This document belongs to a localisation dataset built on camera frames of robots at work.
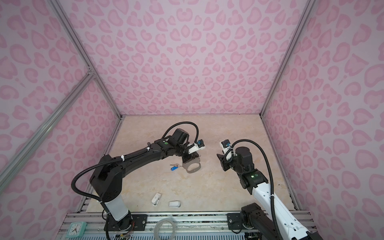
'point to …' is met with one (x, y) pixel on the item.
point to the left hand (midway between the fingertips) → (198, 152)
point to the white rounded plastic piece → (174, 204)
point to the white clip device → (156, 199)
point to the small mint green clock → (76, 229)
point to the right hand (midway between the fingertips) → (220, 152)
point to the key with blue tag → (176, 166)
